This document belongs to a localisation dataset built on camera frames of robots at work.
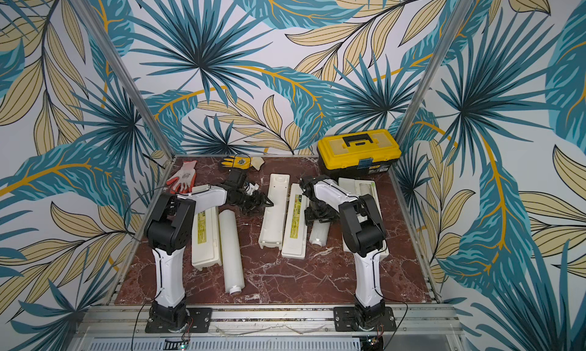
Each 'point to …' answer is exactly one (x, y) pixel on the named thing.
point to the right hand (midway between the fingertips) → (321, 224)
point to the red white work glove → (184, 180)
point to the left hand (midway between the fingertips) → (268, 208)
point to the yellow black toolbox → (356, 154)
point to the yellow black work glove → (243, 162)
